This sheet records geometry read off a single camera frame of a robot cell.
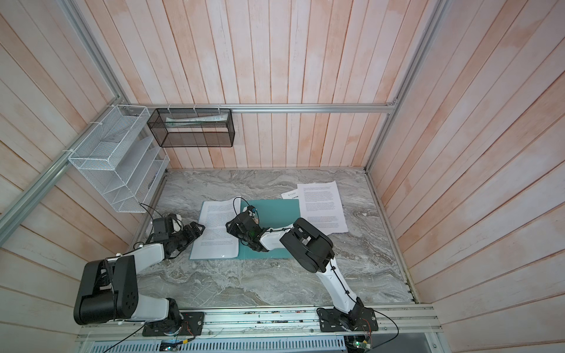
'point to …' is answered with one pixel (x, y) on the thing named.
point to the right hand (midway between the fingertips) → (226, 226)
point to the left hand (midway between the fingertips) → (200, 234)
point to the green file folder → (274, 214)
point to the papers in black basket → (171, 121)
